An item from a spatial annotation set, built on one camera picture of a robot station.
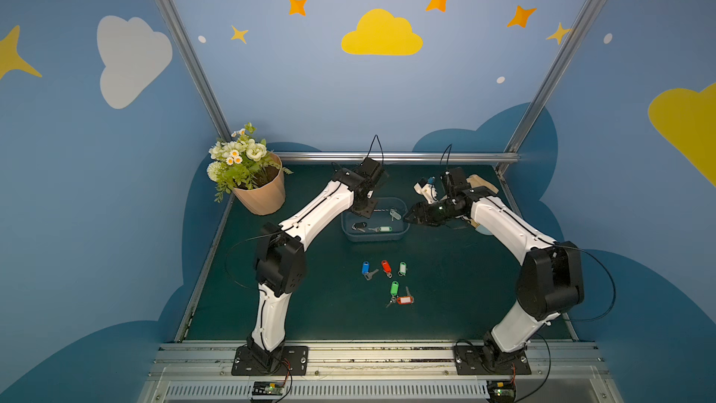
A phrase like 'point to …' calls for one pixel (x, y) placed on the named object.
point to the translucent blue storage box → (388, 222)
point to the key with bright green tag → (394, 215)
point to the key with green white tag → (381, 229)
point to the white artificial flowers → (242, 162)
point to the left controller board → (268, 388)
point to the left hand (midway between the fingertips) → (361, 203)
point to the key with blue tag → (365, 270)
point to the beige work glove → (476, 182)
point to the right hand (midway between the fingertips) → (413, 217)
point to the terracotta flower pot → (266, 199)
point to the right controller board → (502, 391)
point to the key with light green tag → (403, 269)
